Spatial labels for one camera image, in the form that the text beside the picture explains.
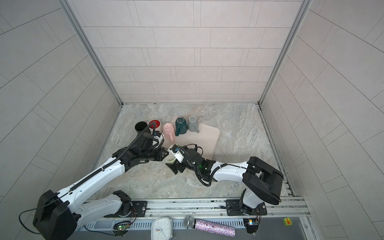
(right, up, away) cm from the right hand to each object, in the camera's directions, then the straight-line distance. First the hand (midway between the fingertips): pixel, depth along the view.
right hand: (171, 158), depth 78 cm
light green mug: (+1, +2, -7) cm, 7 cm away
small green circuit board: (-19, -26, -14) cm, 35 cm away
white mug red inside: (-13, +17, +19) cm, 28 cm away
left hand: (0, +4, 0) cm, 4 cm away
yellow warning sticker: (+55, -25, -11) cm, 61 cm away
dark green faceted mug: (+3, +16, +15) cm, 22 cm away
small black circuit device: (+39, -28, -10) cm, 49 cm away
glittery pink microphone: (+11, -24, -14) cm, 30 cm away
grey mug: (+10, +17, +16) cm, 26 cm away
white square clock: (-2, -26, -14) cm, 30 cm away
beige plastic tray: (+20, +8, +18) cm, 28 cm away
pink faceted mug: (-4, +13, +11) cm, 17 cm away
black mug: (-22, +16, +14) cm, 31 cm away
